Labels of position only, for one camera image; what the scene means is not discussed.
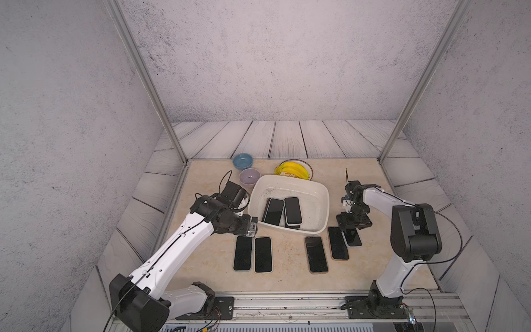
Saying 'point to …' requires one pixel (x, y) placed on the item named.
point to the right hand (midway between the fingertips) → (352, 227)
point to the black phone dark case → (273, 211)
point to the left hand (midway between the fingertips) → (249, 229)
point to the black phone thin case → (293, 211)
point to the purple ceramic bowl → (248, 177)
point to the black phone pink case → (317, 254)
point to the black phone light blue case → (243, 257)
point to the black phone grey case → (352, 238)
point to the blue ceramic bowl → (243, 160)
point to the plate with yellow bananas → (294, 168)
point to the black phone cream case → (339, 247)
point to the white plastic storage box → (313, 194)
